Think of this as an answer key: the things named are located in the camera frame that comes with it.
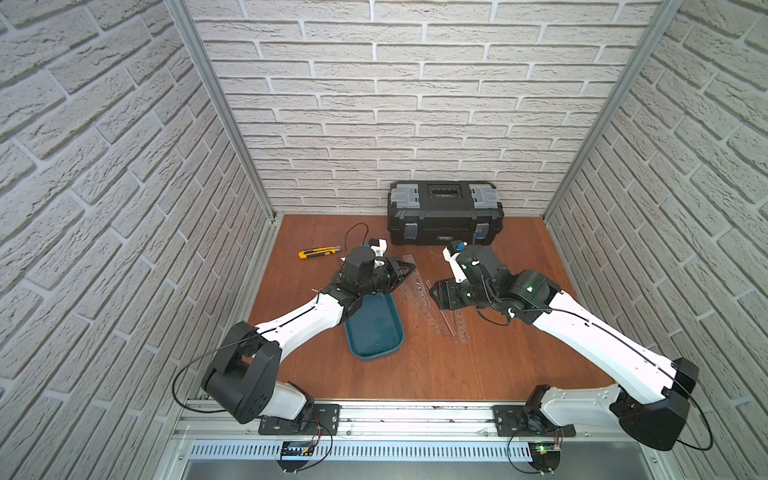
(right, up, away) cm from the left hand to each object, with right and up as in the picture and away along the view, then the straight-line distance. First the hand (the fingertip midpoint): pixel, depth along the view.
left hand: (422, 263), depth 78 cm
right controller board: (+29, -46, -8) cm, 55 cm away
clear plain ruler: (+10, -18, +14) cm, 25 cm away
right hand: (+5, -6, -6) cm, 10 cm away
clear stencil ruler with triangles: (-1, -8, -2) cm, 8 cm away
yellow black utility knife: (-35, +2, +30) cm, 46 cm away
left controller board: (-32, -46, -5) cm, 56 cm away
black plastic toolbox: (+9, +16, +20) cm, 27 cm away
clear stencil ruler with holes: (+13, -22, +12) cm, 28 cm away
